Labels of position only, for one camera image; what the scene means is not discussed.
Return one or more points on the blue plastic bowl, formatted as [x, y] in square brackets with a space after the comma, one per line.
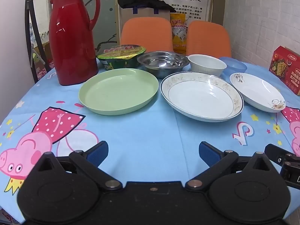
[236, 66]

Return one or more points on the wall poster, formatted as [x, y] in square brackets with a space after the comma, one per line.
[199, 2]

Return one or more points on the yellow packet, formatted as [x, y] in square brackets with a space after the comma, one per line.
[179, 32]

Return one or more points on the plain white bowl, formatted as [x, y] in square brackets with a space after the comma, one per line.
[206, 66]

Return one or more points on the white plate with flower print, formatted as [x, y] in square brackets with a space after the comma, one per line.
[255, 89]

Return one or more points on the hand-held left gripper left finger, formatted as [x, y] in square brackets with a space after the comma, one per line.
[98, 151]

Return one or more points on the black cloth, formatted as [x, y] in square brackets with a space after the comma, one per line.
[140, 1]

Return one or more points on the stainless steel bowl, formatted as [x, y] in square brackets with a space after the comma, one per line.
[161, 61]

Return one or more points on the orange chair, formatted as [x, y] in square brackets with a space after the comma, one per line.
[208, 39]
[145, 35]

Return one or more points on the red cracker box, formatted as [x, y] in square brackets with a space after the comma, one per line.
[286, 70]

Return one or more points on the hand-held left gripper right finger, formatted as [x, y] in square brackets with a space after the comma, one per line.
[208, 153]

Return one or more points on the red thermos jug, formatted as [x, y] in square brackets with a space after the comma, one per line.
[70, 39]

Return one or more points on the white plate with patterned rim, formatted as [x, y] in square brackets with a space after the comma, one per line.
[201, 98]

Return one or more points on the brown paper bag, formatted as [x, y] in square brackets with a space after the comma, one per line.
[145, 13]

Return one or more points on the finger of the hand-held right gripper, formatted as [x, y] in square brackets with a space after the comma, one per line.
[281, 153]

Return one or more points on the black metal frame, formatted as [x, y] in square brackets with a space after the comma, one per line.
[31, 28]

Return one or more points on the green instant noodle bowl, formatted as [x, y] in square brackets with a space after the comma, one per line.
[117, 51]

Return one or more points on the blue cartoon printed tablecloth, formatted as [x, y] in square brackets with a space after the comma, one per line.
[145, 126]

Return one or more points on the light green plate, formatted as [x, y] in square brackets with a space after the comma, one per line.
[117, 91]

